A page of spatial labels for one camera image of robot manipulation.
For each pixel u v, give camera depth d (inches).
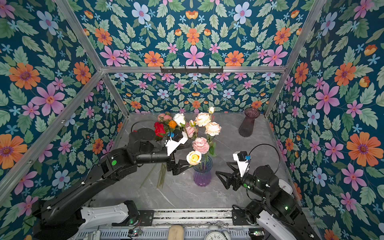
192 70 36.3
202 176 34.4
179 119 24.0
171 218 29.5
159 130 42.1
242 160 20.9
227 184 21.5
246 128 41.1
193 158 18.3
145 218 28.9
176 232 26.1
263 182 17.9
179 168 19.0
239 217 28.9
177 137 17.9
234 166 25.5
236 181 20.9
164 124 42.8
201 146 24.6
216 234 26.1
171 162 18.7
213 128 25.1
